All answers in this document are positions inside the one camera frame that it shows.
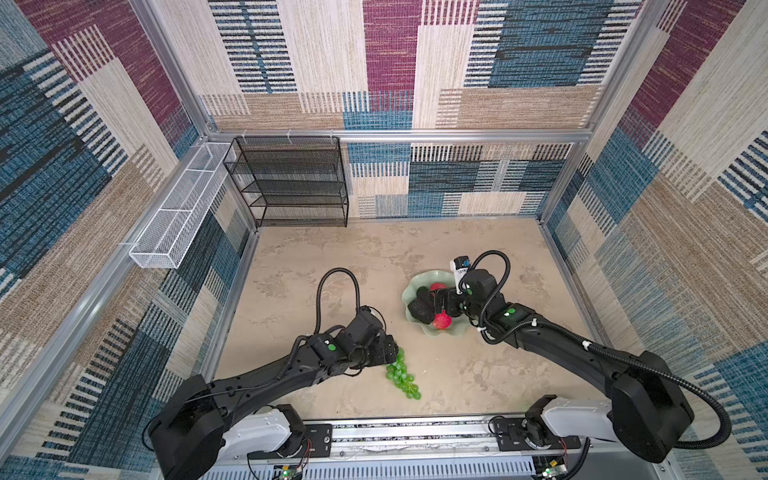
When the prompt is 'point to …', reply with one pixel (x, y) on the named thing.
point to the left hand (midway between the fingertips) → (390, 348)
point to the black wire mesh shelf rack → (291, 181)
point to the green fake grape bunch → (398, 372)
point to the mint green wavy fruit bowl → (458, 325)
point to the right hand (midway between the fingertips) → (444, 294)
